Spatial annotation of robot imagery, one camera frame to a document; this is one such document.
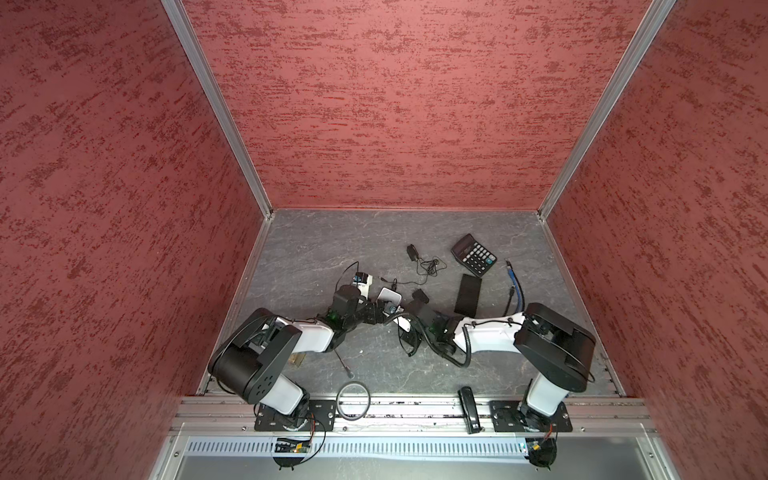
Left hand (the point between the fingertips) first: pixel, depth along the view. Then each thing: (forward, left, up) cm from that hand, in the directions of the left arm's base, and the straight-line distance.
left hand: (382, 307), depth 92 cm
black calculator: (+20, -32, +1) cm, 38 cm away
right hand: (-6, -6, -2) cm, 9 cm away
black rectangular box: (+4, -28, 0) cm, 29 cm away
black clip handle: (-28, -23, +2) cm, 37 cm away
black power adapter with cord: (+17, -15, -2) cm, 23 cm away
